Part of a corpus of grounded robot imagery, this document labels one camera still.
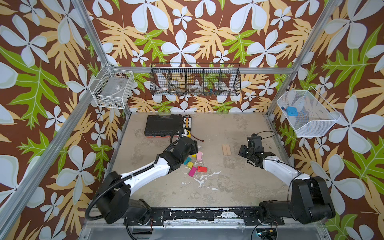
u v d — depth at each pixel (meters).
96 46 0.81
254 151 0.69
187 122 1.14
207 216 0.75
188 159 0.93
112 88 0.86
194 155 0.85
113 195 0.42
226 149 0.98
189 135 1.05
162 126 1.10
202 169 0.91
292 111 0.86
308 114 0.82
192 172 0.89
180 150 0.62
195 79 0.98
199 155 0.96
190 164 0.90
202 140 1.04
